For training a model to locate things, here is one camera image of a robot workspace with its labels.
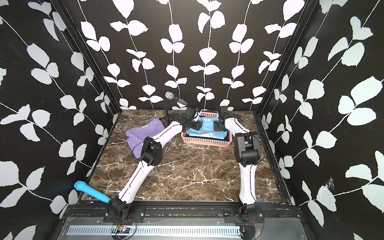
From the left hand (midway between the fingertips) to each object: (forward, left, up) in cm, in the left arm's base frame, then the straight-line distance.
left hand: (199, 120), depth 107 cm
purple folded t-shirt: (-10, +45, -4) cm, 46 cm away
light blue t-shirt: (-8, -5, -1) cm, 9 cm away
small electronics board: (-63, +41, -7) cm, 75 cm away
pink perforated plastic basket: (-16, +5, -2) cm, 17 cm away
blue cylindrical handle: (-43, +66, -4) cm, 79 cm away
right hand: (-3, -13, 0) cm, 13 cm away
